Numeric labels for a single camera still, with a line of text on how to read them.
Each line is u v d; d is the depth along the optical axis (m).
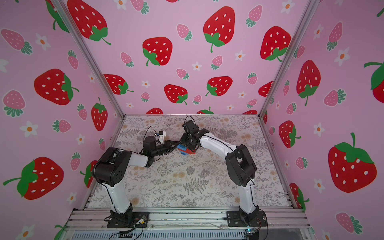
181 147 0.92
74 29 0.75
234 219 0.72
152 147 0.79
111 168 0.52
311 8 0.69
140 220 0.71
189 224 0.73
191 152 0.95
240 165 0.52
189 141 0.70
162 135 0.90
